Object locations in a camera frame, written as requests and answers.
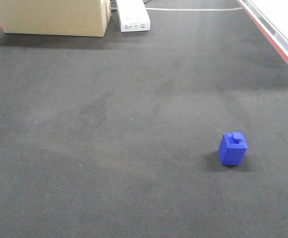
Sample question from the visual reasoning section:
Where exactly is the blue plastic box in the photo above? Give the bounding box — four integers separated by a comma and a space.
218, 131, 249, 166

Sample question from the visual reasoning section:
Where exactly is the dark grey belt conveyor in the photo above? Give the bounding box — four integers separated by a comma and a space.
0, 0, 288, 238

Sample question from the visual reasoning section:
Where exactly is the long white carton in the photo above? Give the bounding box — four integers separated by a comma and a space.
115, 0, 151, 33

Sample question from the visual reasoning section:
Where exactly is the large cardboard box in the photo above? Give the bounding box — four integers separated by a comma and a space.
0, 0, 112, 38

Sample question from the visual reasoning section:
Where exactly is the thin white cable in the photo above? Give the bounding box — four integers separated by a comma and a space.
145, 7, 243, 12

